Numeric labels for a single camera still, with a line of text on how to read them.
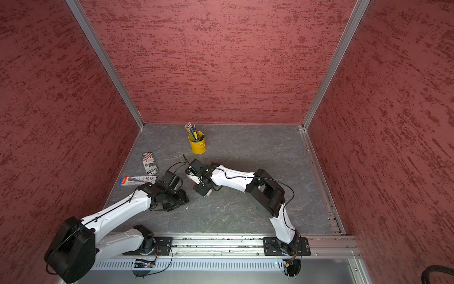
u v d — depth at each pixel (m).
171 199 0.71
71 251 0.40
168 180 0.67
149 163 0.97
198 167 0.70
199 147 1.00
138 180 0.93
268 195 0.51
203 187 0.76
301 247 0.70
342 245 0.76
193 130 0.98
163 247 0.74
